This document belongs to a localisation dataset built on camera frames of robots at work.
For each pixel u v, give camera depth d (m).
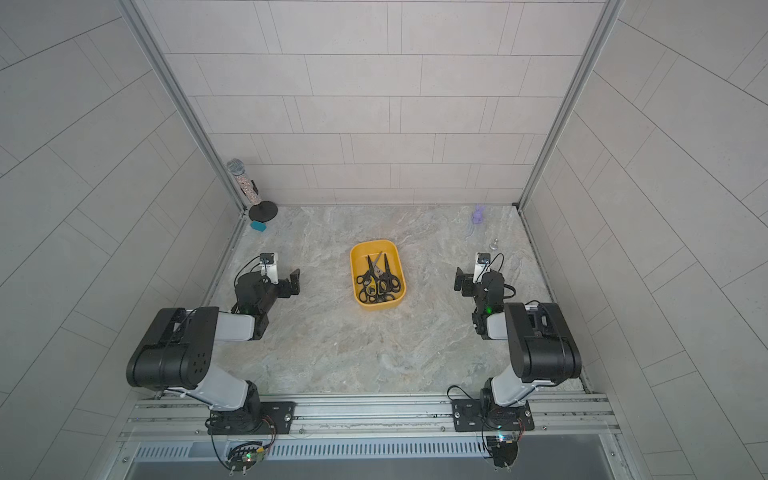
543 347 0.45
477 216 1.11
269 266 0.78
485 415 0.65
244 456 0.65
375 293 0.91
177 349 0.46
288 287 0.83
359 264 0.98
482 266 0.79
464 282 0.84
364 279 0.95
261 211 1.13
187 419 0.71
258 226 1.11
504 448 0.68
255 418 0.65
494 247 1.04
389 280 0.94
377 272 0.97
